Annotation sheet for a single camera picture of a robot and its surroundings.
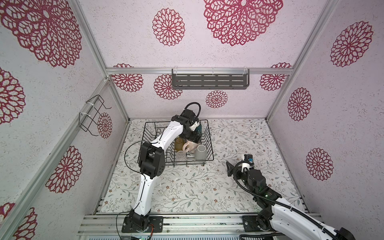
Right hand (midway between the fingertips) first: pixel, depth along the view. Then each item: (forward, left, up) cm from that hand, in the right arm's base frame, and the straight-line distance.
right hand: (235, 160), depth 81 cm
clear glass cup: (+5, +31, -5) cm, 31 cm away
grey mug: (+6, +19, -3) cm, 20 cm away
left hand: (+16, +23, -4) cm, 28 cm away
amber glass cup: (+14, +33, -5) cm, 36 cm away
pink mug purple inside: (+12, +26, -5) cm, 29 cm away
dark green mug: (+25, +20, -3) cm, 32 cm away
